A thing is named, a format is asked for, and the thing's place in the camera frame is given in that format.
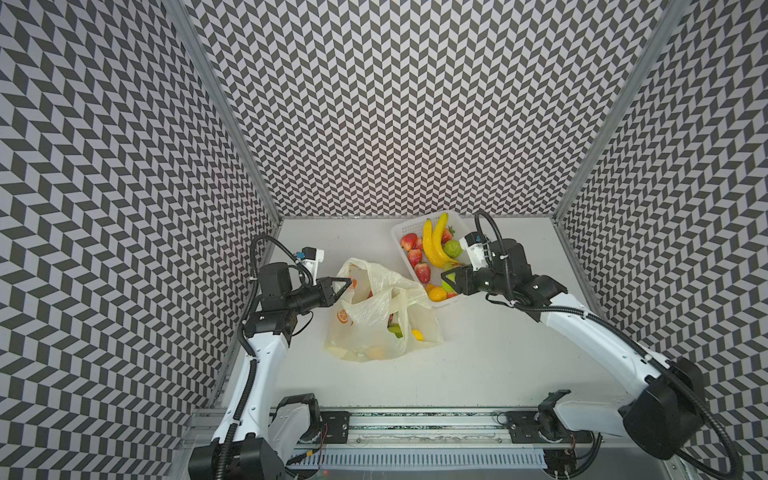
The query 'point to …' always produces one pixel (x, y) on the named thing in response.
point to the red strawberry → (423, 271)
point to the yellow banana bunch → (432, 243)
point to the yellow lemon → (418, 335)
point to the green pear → (396, 329)
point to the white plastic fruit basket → (411, 228)
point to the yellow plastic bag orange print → (378, 314)
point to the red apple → (409, 241)
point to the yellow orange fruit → (437, 294)
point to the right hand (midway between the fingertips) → (448, 282)
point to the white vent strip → (421, 458)
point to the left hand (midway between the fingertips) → (350, 283)
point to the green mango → (447, 287)
